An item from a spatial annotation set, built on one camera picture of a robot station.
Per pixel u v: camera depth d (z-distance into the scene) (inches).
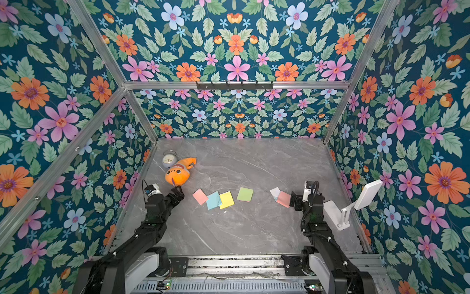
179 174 36.7
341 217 31.6
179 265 29.0
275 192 37.8
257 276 28.3
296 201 30.8
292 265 28.8
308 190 29.6
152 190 29.6
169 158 41.1
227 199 36.8
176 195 31.5
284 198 36.7
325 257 21.4
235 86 36.7
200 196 36.7
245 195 36.9
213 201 36.3
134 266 21.1
